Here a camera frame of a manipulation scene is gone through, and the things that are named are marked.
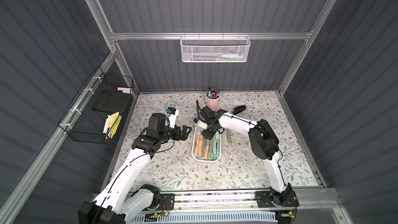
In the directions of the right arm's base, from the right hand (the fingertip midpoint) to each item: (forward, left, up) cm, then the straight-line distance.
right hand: (209, 132), depth 96 cm
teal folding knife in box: (-11, -3, 0) cm, 12 cm away
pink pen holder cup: (+21, -3, +3) cm, 21 cm away
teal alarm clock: (+23, +27, 0) cm, 36 cm away
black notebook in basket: (+1, +49, +28) cm, 57 cm away
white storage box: (-1, +8, +1) cm, 8 cm away
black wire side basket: (-7, +56, +27) cm, 62 cm away
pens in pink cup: (+23, -3, +11) cm, 26 cm away
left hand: (-9, +14, +19) cm, 25 cm away
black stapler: (+18, -21, 0) cm, 28 cm away
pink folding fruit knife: (-9, +6, 0) cm, 11 cm away
